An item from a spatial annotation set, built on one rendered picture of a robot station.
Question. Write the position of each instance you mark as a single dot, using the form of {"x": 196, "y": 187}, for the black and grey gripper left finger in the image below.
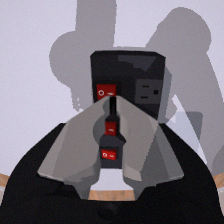
{"x": 68, "y": 154}

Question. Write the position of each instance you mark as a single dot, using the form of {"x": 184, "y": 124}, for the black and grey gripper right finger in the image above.
{"x": 154, "y": 155}

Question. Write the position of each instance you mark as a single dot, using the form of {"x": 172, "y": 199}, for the black power strip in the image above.
{"x": 136, "y": 76}

